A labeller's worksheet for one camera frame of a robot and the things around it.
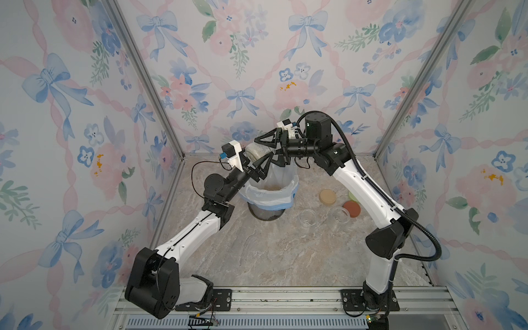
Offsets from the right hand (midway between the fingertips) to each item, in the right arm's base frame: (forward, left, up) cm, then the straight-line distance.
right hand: (259, 147), depth 64 cm
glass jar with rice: (-2, -21, -42) cm, 47 cm away
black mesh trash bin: (-2, -1, -39) cm, 39 cm away
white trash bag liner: (-5, -5, -16) cm, 18 cm away
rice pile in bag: (+11, -4, -36) cm, 38 cm away
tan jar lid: (+10, -31, -42) cm, 54 cm away
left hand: (0, -2, -1) cm, 2 cm away
